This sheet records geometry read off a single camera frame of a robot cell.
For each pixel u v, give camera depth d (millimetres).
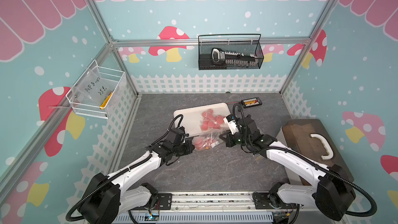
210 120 1026
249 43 903
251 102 1125
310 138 745
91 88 673
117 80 828
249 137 612
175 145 651
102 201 401
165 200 742
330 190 396
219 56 889
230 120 713
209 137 831
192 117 1080
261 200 743
